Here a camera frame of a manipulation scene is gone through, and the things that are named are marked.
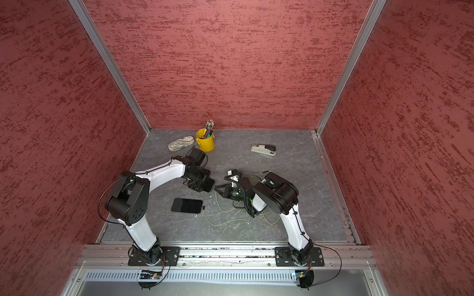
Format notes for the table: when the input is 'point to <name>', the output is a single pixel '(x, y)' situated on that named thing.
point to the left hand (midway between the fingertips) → (208, 184)
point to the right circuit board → (300, 274)
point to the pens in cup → (208, 128)
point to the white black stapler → (269, 150)
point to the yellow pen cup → (207, 144)
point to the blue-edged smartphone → (207, 184)
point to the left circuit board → (148, 274)
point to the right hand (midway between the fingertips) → (215, 191)
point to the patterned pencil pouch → (181, 143)
